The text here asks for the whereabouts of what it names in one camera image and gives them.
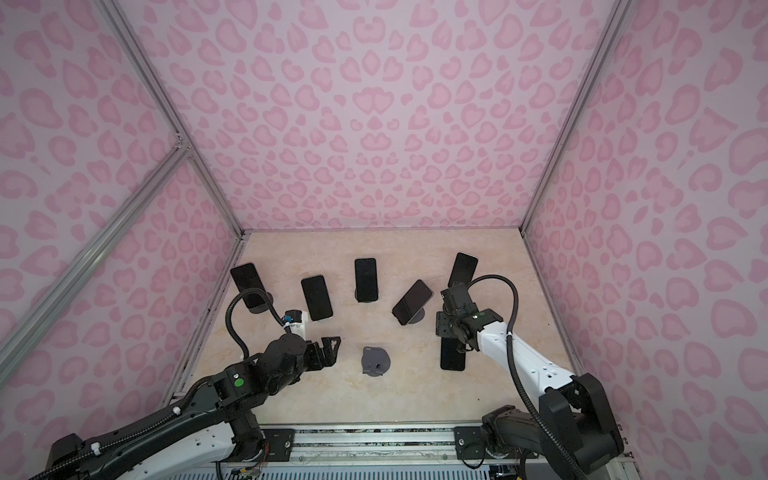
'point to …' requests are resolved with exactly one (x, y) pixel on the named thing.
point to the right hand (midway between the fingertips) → (450, 322)
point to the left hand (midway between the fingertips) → (331, 338)
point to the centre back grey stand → (356, 296)
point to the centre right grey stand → (418, 317)
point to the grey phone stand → (375, 361)
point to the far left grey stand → (257, 300)
